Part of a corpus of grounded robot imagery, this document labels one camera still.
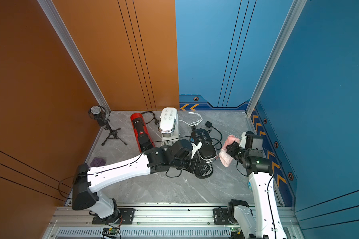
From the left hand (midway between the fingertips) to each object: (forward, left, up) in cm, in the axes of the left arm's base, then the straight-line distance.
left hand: (204, 164), depth 67 cm
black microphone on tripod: (+31, +60, +1) cm, 68 cm away
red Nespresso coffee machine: (+19, +33, -4) cm, 38 cm away
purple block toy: (+9, +61, -18) cm, 64 cm away
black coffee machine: (+7, -2, -1) cm, 7 cm away
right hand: (+11, -13, -2) cm, 17 cm away
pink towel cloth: (+3, -10, +1) cm, 11 cm away
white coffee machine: (+23, +18, -1) cm, 30 cm away
